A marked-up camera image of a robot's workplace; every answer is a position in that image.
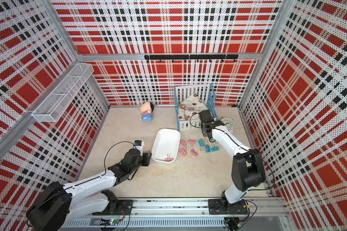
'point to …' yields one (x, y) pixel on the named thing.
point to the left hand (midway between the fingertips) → (151, 153)
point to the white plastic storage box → (166, 141)
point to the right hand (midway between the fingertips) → (214, 128)
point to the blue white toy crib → (206, 92)
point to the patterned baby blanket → (192, 104)
